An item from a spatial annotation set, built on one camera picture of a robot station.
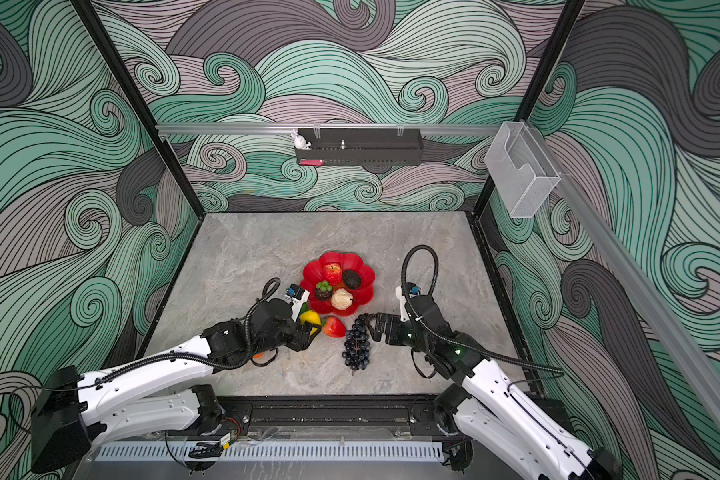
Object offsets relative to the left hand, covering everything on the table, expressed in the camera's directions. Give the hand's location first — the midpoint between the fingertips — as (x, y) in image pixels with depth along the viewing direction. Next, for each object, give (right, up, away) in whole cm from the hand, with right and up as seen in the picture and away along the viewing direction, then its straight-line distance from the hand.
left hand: (314, 324), depth 77 cm
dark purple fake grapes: (+11, -8, +6) cm, 15 cm away
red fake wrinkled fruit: (+4, +11, +18) cm, 21 cm away
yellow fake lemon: (0, +3, -3) cm, 4 cm away
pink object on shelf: (-2, +46, +13) cm, 48 cm away
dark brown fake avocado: (+1, +6, +15) cm, 16 cm away
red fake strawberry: (+4, -3, +8) cm, 10 cm away
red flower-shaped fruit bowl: (-4, +10, +23) cm, 25 cm away
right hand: (+17, 0, -2) cm, 17 cm away
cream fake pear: (+7, +4, +12) cm, 14 cm away
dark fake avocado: (+10, +9, +18) cm, 22 cm away
